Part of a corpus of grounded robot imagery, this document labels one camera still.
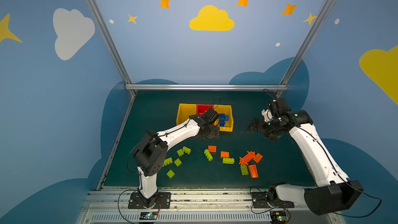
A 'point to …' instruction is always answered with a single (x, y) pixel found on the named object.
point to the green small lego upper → (180, 152)
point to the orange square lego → (257, 158)
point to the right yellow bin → (226, 109)
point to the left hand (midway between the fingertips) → (214, 135)
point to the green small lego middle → (178, 162)
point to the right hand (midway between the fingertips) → (257, 130)
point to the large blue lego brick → (223, 117)
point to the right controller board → (278, 215)
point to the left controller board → (148, 215)
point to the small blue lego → (222, 122)
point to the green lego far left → (167, 161)
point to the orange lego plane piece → (245, 159)
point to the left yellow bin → (184, 111)
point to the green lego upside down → (244, 170)
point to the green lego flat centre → (228, 160)
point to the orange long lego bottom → (253, 170)
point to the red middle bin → (200, 109)
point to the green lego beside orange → (186, 150)
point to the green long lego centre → (208, 155)
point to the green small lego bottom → (170, 173)
